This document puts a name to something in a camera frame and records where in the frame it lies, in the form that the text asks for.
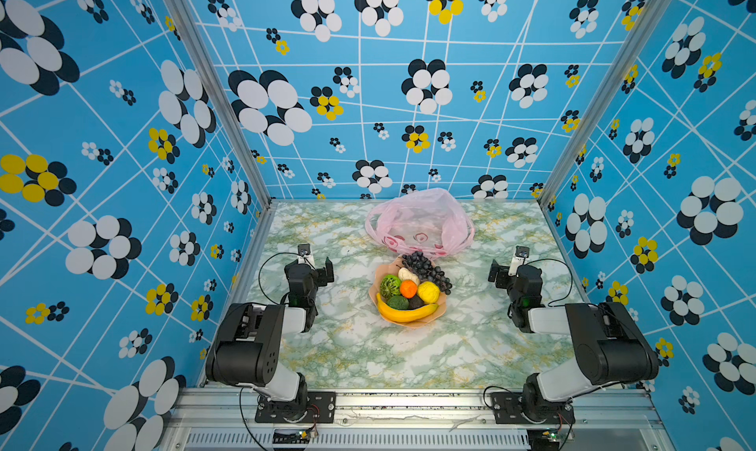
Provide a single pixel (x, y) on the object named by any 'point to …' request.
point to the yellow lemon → (428, 291)
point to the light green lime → (398, 302)
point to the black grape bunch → (426, 271)
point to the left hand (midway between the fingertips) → (315, 257)
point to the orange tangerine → (408, 289)
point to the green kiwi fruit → (390, 286)
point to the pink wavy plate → (392, 269)
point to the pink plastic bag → (425, 221)
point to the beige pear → (406, 274)
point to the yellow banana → (404, 315)
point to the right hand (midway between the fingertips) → (515, 262)
